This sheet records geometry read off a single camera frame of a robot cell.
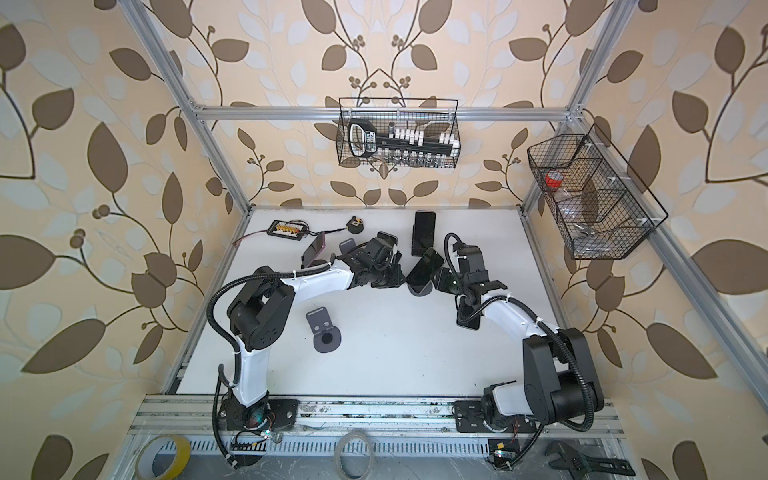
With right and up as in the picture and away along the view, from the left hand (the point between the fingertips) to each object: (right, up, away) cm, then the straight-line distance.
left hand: (410, 277), depth 91 cm
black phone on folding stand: (-7, +12, +1) cm, 14 cm away
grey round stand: (+4, -5, 0) cm, 7 cm away
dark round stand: (-25, -17, -5) cm, 31 cm away
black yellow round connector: (-20, +17, +20) cm, 33 cm away
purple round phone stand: (-20, +10, +6) cm, 23 cm away
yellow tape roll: (-61, -36, -25) cm, 75 cm away
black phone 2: (+6, +14, +19) cm, 24 cm away
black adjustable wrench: (+37, -40, -24) cm, 60 cm away
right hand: (+8, 0, -2) cm, 8 cm away
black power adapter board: (-46, +15, +21) cm, 53 cm away
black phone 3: (+5, +1, +8) cm, 9 cm away
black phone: (+17, -11, -3) cm, 21 cm away
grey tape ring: (-18, -39, -21) cm, 48 cm away
